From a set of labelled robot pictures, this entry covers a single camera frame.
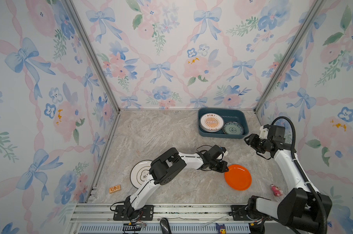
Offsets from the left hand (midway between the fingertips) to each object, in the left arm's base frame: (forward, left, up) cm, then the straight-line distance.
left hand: (230, 170), depth 87 cm
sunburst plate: (+37, +7, +1) cm, 37 cm away
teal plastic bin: (+46, -9, 0) cm, 47 cm away
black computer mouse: (-28, +37, +4) cm, 47 cm away
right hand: (+13, -10, +14) cm, 21 cm away
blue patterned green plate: (+32, -9, 0) cm, 33 cm away
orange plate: (-4, -4, -2) cm, 6 cm away
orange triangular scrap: (-11, +66, 0) cm, 67 cm away
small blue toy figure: (-29, +11, +1) cm, 31 cm away
